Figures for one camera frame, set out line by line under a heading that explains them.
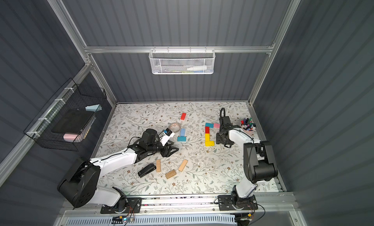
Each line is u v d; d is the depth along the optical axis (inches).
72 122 26.7
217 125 41.8
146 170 32.7
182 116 43.9
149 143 27.4
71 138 25.3
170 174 32.6
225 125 29.7
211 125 41.8
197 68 35.0
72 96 30.6
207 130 40.2
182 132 40.2
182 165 34.2
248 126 35.1
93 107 31.9
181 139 39.1
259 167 18.4
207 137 39.2
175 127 41.2
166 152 29.7
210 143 38.1
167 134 29.6
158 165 34.0
